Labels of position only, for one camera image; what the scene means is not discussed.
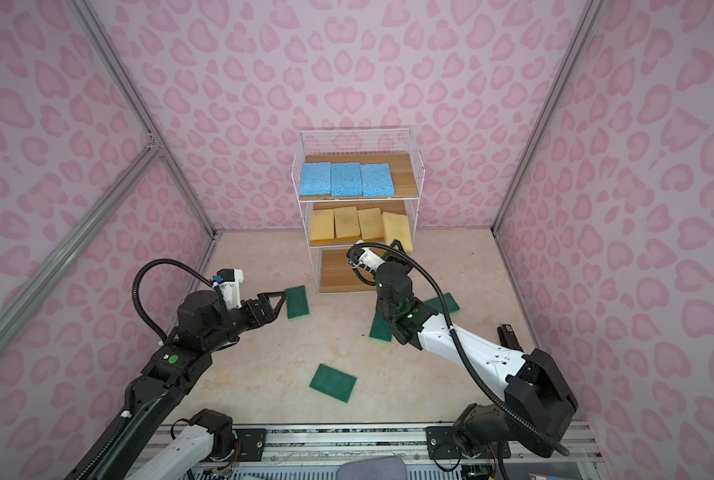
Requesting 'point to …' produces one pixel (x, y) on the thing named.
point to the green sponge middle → (381, 328)
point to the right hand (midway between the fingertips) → (403, 236)
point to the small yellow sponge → (322, 225)
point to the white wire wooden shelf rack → (367, 146)
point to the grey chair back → (378, 468)
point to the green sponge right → (450, 303)
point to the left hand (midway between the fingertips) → (275, 293)
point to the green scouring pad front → (333, 382)
